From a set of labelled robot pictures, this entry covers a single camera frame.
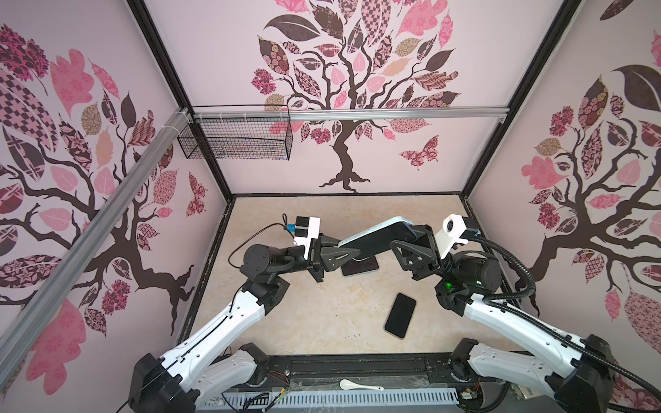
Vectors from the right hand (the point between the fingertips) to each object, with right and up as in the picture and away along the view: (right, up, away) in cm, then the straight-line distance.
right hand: (394, 243), depth 45 cm
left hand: (-6, -3, +8) cm, 10 cm away
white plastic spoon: (-7, -43, +27) cm, 51 cm away
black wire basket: (-46, +37, +62) cm, 86 cm away
